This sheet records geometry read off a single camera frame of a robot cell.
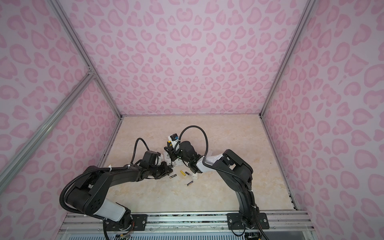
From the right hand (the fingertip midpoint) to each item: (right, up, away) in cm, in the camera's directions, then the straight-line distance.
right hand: (166, 146), depth 87 cm
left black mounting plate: (-11, -36, -14) cm, 40 cm away
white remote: (-2, -7, +8) cm, 11 cm away
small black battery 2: (+12, -16, +2) cm, 21 cm away
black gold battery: (+4, -18, +1) cm, 18 cm away
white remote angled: (+6, -11, +6) cm, 14 cm away
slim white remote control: (+16, -17, 0) cm, 24 cm away
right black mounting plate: (+36, -35, -14) cm, 52 cm away
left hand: (+4, -13, +2) cm, 14 cm away
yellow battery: (+10, -17, +1) cm, 20 cm away
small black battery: (+14, -21, -1) cm, 25 cm away
